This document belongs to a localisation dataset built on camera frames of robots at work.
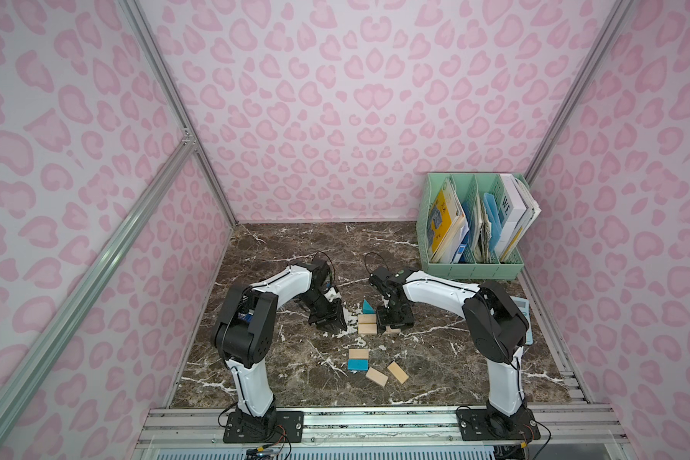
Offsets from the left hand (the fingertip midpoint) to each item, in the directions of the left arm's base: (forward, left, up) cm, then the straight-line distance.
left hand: (343, 325), depth 87 cm
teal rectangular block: (-11, -4, -3) cm, 12 cm away
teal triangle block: (+7, -8, -2) cm, 10 cm away
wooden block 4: (-8, -5, -3) cm, 9 cm away
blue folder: (+26, -46, +20) cm, 57 cm away
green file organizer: (+27, -41, +15) cm, 52 cm away
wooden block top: (+4, -8, -3) cm, 9 cm away
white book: (+29, -55, +20) cm, 65 cm away
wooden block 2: (-3, -14, +3) cm, 14 cm away
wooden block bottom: (-14, -10, -3) cm, 17 cm away
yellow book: (+31, -34, +15) cm, 48 cm away
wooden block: (0, -7, -3) cm, 8 cm away
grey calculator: (+7, -58, -1) cm, 58 cm away
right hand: (+1, -14, -4) cm, 14 cm away
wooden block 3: (-12, -16, -4) cm, 20 cm away
